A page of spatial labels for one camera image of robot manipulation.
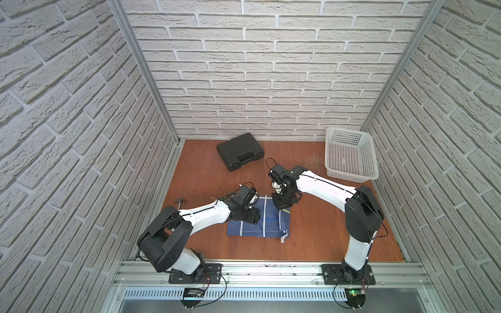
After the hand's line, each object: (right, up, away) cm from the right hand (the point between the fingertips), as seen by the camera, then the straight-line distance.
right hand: (280, 207), depth 86 cm
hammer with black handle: (-49, 0, +6) cm, 49 cm away
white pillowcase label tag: (0, -11, -8) cm, 13 cm away
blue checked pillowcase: (-3, -7, +1) cm, 8 cm away
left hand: (-11, -3, +2) cm, 12 cm away
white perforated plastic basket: (+45, +24, +26) cm, 57 cm away
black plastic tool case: (-21, +27, +25) cm, 42 cm away
